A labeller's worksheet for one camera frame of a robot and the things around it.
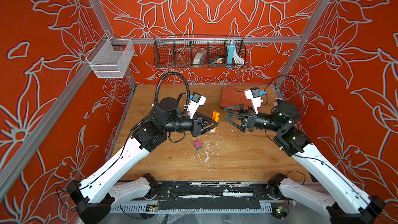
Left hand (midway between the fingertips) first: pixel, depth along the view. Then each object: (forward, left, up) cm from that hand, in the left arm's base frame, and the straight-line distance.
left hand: (215, 122), depth 55 cm
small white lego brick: (+16, -1, -36) cm, 39 cm away
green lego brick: (+5, +6, -37) cm, 38 cm away
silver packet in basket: (+48, +9, -5) cm, 49 cm away
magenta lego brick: (+8, +7, -38) cm, 40 cm away
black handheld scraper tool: (+44, -48, -36) cm, 75 cm away
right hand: (+1, -3, +3) cm, 4 cm away
